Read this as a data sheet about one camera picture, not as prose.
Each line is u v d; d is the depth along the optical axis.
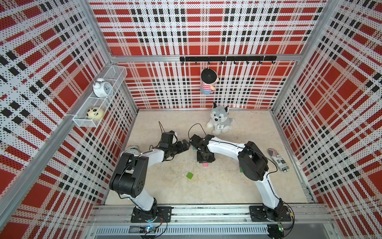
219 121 0.95
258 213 0.74
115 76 0.88
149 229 0.69
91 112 0.65
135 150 0.93
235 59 0.89
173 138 0.80
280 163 0.88
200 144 0.70
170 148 0.80
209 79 0.93
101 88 0.69
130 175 0.47
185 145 0.86
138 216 0.73
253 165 0.54
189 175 0.86
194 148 0.84
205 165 0.91
